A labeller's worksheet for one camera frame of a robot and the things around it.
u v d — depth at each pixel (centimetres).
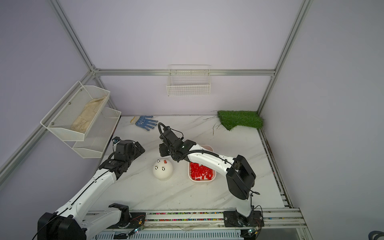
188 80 93
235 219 73
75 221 40
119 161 60
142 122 116
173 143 61
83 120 77
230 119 111
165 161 82
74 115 77
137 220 73
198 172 88
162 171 80
